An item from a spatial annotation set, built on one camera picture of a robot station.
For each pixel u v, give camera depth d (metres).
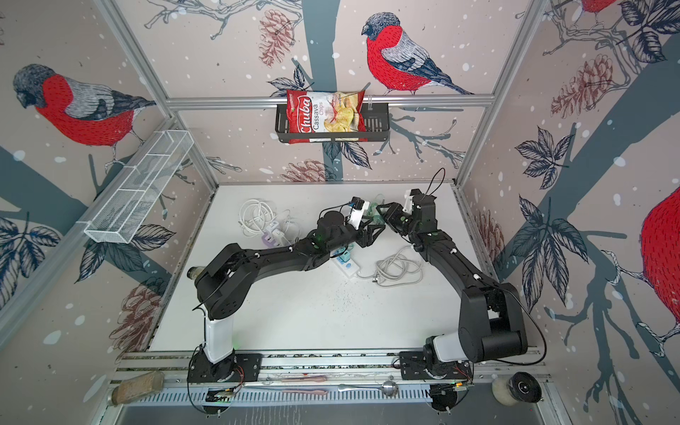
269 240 0.98
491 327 0.43
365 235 0.75
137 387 0.67
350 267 0.92
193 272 0.90
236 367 0.73
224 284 0.50
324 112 0.88
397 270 0.94
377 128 0.95
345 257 0.90
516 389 0.61
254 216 1.08
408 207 0.78
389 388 0.68
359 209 0.75
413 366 0.73
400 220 0.76
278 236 0.93
